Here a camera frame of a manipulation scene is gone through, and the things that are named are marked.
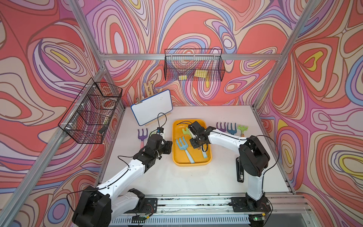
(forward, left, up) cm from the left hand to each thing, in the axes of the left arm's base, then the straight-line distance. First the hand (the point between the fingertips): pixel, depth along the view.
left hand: (170, 142), depth 84 cm
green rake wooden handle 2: (+11, -10, -5) cm, 16 cm away
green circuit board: (-36, +15, -14) cm, 42 cm away
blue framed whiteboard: (+22, +13, +8) cm, 26 cm away
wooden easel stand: (+29, +14, +15) cm, 36 cm away
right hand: (+4, -17, -10) cm, 20 cm away
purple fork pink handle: (+19, -37, -12) cm, 43 cm away
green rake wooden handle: (+19, -52, -12) cm, 57 cm away
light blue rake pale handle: (-3, -22, -10) cm, 24 cm away
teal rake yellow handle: (+17, -45, -13) cm, 50 cm away
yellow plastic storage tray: (-1, -8, -13) cm, 15 cm away
